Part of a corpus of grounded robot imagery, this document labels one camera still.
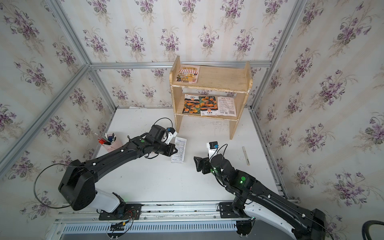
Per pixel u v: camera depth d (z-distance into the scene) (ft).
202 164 2.09
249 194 1.60
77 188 1.37
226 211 2.37
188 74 2.54
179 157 2.74
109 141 2.96
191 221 2.33
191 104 3.05
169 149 2.35
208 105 3.05
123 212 2.31
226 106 2.99
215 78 2.51
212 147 2.05
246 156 3.05
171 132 2.45
